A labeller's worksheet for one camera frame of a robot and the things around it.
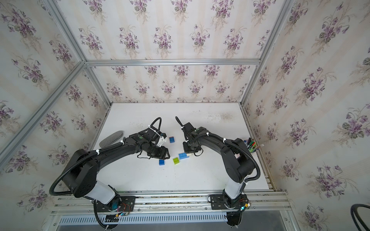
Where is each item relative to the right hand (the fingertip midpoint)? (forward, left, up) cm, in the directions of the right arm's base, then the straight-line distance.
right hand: (190, 151), depth 89 cm
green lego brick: (-6, +9, -2) cm, 10 cm away
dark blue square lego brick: (-7, +18, -1) cm, 19 cm away
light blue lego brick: (-2, +5, -2) cm, 6 cm away
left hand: (-5, +14, +3) cm, 15 cm away
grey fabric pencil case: (+8, +53, +1) cm, 54 cm away
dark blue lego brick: (+8, +13, +1) cm, 15 cm away
